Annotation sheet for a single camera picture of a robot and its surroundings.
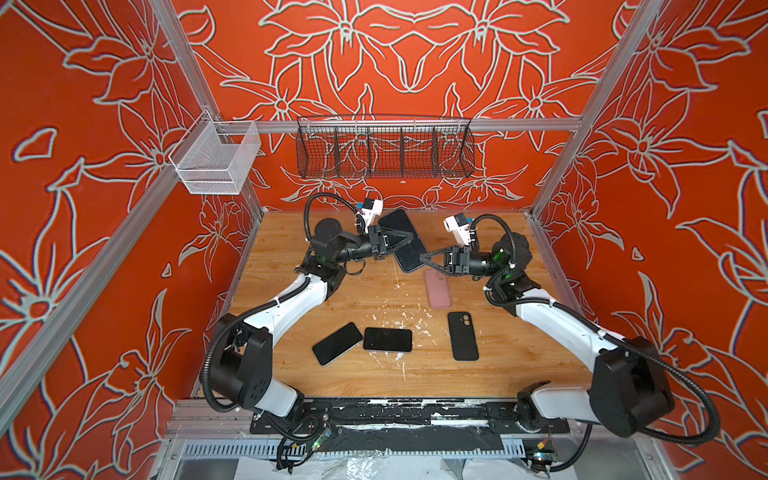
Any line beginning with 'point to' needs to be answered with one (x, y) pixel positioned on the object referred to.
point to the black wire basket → (377, 147)
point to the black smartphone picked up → (403, 239)
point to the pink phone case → (438, 288)
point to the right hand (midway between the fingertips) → (421, 266)
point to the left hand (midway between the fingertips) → (410, 238)
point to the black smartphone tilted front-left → (337, 343)
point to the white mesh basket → (214, 157)
